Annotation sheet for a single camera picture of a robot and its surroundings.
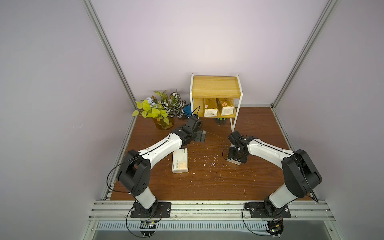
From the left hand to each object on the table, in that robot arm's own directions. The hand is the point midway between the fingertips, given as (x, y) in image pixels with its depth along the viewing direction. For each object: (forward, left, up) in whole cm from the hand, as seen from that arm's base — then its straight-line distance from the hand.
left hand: (199, 132), depth 88 cm
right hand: (-9, -21, -11) cm, 26 cm away
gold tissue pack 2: (+10, -7, +7) cm, 14 cm away
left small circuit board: (-46, +25, -17) cm, 55 cm away
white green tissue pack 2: (-15, -20, -6) cm, 26 cm away
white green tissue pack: (-15, +11, -9) cm, 20 cm away
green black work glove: (+19, -16, -13) cm, 28 cm away
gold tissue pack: (+12, -18, +6) cm, 22 cm away
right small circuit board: (-45, -37, -15) cm, 60 cm away
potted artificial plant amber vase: (+9, +22, +11) cm, 27 cm away
